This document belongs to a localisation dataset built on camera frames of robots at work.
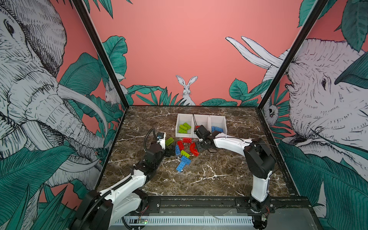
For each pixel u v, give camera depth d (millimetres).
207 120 1041
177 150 945
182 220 701
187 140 982
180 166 860
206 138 705
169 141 978
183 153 918
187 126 1049
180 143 973
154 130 1063
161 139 717
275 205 754
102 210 399
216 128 1037
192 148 948
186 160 904
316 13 714
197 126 1015
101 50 855
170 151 748
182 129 1041
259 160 501
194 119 1108
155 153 616
